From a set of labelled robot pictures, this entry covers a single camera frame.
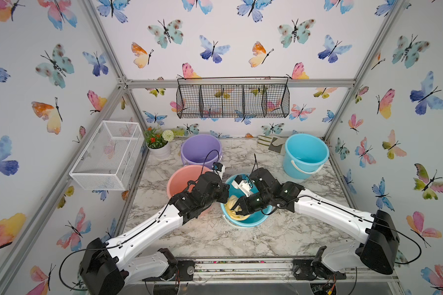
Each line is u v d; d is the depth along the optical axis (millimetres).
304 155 971
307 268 737
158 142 1014
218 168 659
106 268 377
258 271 753
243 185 690
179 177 826
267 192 576
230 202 711
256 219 700
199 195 565
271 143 1180
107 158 866
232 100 986
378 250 393
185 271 732
